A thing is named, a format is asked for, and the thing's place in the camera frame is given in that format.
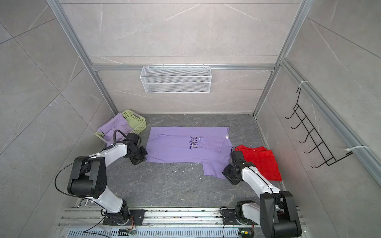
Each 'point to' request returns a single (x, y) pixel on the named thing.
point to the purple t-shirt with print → (210, 146)
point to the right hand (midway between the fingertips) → (224, 173)
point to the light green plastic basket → (136, 122)
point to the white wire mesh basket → (176, 80)
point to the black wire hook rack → (327, 157)
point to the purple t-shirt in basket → (118, 123)
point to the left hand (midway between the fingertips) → (147, 154)
